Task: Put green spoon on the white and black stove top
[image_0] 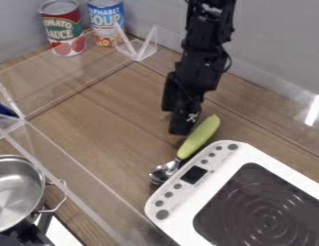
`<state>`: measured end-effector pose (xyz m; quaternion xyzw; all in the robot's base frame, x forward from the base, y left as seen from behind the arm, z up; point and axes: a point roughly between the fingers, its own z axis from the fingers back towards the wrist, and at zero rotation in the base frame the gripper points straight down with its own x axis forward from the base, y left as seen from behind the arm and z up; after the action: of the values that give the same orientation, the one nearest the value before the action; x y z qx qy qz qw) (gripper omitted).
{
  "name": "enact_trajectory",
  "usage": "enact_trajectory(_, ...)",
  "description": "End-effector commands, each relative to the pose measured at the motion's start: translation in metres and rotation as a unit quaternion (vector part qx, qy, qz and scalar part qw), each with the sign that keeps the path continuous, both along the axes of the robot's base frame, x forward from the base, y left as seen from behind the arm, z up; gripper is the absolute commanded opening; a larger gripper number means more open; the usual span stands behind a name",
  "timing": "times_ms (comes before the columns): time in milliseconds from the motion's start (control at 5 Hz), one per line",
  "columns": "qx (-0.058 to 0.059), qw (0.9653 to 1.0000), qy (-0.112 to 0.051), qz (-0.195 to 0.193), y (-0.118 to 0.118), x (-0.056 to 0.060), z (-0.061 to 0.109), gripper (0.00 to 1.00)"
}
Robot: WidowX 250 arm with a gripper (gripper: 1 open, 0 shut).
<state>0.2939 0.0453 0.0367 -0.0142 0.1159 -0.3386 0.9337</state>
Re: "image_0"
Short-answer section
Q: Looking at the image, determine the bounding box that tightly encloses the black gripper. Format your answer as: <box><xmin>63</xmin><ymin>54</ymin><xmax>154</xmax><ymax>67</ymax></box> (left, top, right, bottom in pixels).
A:
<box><xmin>162</xmin><ymin>48</ymin><xmax>229</xmax><ymax>135</ymax></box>

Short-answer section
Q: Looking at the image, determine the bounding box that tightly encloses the green handled metal spoon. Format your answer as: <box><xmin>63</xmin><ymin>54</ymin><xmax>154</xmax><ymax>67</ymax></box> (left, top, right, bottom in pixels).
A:
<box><xmin>149</xmin><ymin>114</ymin><xmax>220</xmax><ymax>185</ymax></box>

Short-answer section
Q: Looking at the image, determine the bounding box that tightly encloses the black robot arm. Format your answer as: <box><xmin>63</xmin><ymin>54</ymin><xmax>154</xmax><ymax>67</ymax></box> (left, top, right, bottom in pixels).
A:
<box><xmin>161</xmin><ymin>0</ymin><xmax>237</xmax><ymax>135</ymax></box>

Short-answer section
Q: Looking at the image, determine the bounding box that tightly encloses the white and black stove top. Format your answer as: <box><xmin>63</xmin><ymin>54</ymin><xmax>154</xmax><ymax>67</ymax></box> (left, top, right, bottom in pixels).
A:
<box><xmin>143</xmin><ymin>140</ymin><xmax>319</xmax><ymax>246</ymax></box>

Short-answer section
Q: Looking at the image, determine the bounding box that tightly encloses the alphabet soup can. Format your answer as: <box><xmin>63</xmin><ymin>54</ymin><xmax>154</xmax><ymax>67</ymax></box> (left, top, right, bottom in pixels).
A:
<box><xmin>87</xmin><ymin>0</ymin><xmax>125</xmax><ymax>47</ymax></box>

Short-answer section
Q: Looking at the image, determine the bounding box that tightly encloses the tomato sauce can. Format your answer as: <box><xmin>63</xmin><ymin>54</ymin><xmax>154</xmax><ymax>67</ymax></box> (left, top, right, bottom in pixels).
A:
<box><xmin>39</xmin><ymin>0</ymin><xmax>86</xmax><ymax>57</ymax></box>

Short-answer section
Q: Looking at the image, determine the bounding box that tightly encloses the clear acrylic divider strip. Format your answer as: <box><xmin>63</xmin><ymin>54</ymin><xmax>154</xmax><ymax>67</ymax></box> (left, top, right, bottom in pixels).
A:
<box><xmin>0</xmin><ymin>76</ymin><xmax>138</xmax><ymax>246</ymax></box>

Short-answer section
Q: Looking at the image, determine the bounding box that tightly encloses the blue object at left edge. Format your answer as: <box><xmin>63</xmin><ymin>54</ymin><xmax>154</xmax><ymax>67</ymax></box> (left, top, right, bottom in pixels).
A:
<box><xmin>0</xmin><ymin>103</ymin><xmax>18</xmax><ymax>118</ymax></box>

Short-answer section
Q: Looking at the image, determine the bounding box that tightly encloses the stainless steel pot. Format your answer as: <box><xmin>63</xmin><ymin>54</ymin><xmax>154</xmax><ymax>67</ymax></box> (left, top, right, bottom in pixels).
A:
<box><xmin>0</xmin><ymin>155</ymin><xmax>67</xmax><ymax>233</ymax></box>

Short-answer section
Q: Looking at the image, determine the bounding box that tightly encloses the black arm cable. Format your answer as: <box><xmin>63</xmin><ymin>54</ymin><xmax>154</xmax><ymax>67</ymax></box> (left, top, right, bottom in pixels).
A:
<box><xmin>221</xmin><ymin>49</ymin><xmax>233</xmax><ymax>74</ymax></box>

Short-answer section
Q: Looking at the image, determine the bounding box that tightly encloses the clear acrylic corner bracket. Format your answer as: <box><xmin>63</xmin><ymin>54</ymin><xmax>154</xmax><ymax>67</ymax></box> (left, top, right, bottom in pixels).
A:
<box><xmin>114</xmin><ymin>23</ymin><xmax>157</xmax><ymax>62</ymax></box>

